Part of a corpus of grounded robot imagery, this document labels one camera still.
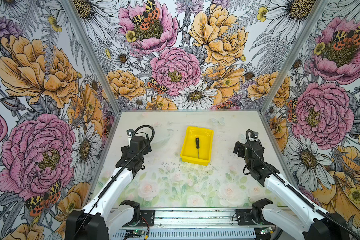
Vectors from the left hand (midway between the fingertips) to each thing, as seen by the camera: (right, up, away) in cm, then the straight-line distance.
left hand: (137, 148), depth 84 cm
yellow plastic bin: (+29, -4, +13) cm, 32 cm away
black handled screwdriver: (+34, -1, +16) cm, 38 cm away
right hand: (+59, 0, 0) cm, 59 cm away
